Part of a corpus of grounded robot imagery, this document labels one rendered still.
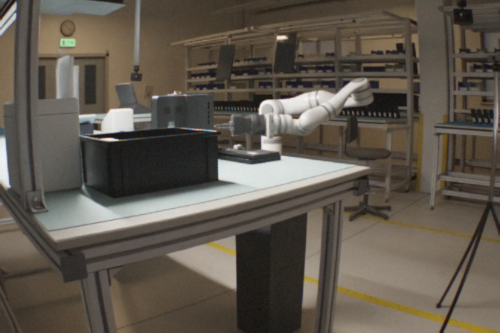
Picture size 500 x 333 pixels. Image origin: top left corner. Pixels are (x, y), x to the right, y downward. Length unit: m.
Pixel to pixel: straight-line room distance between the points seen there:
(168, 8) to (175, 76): 1.58
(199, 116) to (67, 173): 0.54
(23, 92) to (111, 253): 0.34
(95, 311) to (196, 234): 0.26
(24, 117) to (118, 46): 7.84
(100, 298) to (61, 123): 0.41
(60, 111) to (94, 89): 7.45
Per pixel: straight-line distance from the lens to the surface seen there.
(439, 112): 5.15
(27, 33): 0.83
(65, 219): 0.74
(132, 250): 0.75
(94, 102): 8.39
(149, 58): 8.94
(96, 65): 8.44
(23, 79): 0.81
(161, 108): 1.21
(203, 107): 1.33
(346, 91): 1.68
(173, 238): 0.78
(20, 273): 2.66
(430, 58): 5.21
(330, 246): 1.18
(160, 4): 9.26
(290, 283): 2.02
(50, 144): 0.94
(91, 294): 0.73
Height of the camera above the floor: 1.21
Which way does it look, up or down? 6 degrees down
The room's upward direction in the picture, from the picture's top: 1 degrees counter-clockwise
